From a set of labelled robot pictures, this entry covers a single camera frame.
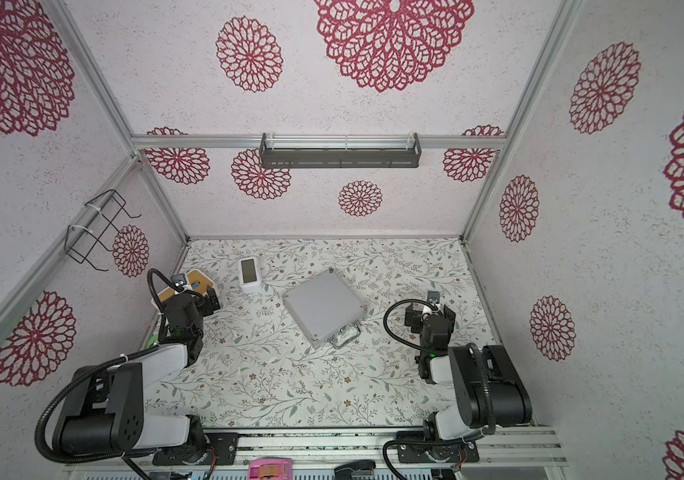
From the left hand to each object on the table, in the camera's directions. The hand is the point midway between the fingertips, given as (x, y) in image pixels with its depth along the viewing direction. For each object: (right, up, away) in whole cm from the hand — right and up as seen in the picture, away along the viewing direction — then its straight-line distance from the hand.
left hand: (194, 292), depth 90 cm
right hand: (+72, -3, +1) cm, 72 cm away
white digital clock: (+13, +5, +13) cm, 19 cm away
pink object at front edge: (+28, -39, -22) cm, 53 cm away
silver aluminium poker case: (+40, -6, +4) cm, 40 cm away
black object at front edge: (+49, -40, -20) cm, 67 cm away
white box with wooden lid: (-3, +3, +8) cm, 9 cm away
